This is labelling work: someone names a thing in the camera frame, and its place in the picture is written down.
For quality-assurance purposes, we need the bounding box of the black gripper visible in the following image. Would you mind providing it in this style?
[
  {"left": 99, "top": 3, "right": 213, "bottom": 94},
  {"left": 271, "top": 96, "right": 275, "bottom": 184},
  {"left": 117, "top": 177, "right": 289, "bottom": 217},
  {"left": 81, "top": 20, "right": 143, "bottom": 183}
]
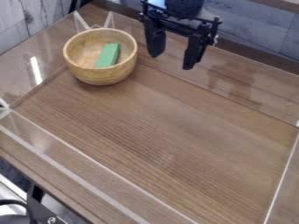
[{"left": 140, "top": 0, "right": 223, "bottom": 70}]

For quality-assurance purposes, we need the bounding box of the green stick block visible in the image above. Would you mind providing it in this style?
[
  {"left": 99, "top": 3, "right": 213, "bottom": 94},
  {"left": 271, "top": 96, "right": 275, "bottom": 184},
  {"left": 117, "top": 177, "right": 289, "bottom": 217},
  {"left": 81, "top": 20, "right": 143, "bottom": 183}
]
[{"left": 95, "top": 43, "right": 120, "bottom": 68}]

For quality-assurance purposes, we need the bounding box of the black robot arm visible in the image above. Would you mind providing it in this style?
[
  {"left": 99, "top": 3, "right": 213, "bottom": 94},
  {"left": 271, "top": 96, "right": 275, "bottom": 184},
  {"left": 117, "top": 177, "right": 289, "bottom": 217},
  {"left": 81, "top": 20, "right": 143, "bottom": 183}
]
[{"left": 140, "top": 0, "right": 223, "bottom": 70}]

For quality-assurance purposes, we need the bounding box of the wooden bowl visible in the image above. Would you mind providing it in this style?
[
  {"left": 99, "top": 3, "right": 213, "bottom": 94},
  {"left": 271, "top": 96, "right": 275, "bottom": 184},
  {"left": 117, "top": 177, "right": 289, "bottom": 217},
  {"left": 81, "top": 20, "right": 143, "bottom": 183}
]
[{"left": 61, "top": 28, "right": 137, "bottom": 86}]

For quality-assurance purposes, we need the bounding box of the black metal table leg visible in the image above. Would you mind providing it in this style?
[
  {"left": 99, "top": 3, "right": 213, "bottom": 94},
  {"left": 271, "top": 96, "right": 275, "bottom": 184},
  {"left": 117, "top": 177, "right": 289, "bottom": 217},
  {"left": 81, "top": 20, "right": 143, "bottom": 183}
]
[{"left": 26, "top": 185, "right": 67, "bottom": 224}]

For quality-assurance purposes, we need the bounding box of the clear acrylic tray wall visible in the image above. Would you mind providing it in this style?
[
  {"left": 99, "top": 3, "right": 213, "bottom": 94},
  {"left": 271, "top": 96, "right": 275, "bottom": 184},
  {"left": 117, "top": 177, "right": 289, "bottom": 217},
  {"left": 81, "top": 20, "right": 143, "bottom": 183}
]
[{"left": 0, "top": 18, "right": 299, "bottom": 224}]

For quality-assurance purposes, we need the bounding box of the black cable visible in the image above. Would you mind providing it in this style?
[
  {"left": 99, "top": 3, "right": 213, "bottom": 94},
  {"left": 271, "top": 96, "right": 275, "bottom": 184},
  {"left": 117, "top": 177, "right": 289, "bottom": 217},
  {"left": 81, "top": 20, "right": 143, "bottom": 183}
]
[{"left": 0, "top": 199, "right": 32, "bottom": 217}]

